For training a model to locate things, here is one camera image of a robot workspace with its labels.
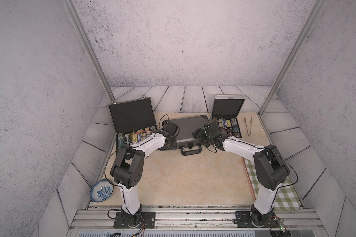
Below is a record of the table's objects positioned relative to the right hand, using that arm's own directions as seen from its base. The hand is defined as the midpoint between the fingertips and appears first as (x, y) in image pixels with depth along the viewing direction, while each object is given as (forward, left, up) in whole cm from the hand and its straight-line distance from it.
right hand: (195, 135), depth 93 cm
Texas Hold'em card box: (+4, +39, -7) cm, 39 cm away
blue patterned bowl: (-30, +52, -10) cm, 61 cm away
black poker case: (+19, +46, -2) cm, 50 cm away
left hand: (-4, +14, -7) cm, 16 cm away
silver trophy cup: (+3, +46, -8) cm, 46 cm away
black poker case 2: (-2, +3, -6) cm, 8 cm away
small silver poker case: (+25, -23, -1) cm, 34 cm away
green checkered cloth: (-32, -47, -13) cm, 59 cm away
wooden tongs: (+21, -44, -12) cm, 50 cm away
